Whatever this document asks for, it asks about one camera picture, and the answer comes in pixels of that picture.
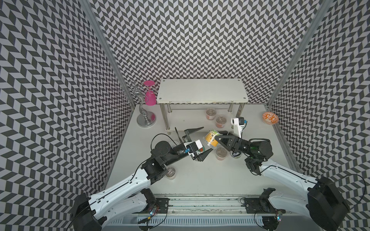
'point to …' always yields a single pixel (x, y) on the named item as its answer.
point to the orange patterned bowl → (270, 118)
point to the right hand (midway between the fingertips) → (213, 140)
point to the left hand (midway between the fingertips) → (207, 137)
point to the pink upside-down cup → (150, 96)
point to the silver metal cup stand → (147, 119)
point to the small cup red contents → (171, 173)
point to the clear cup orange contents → (220, 153)
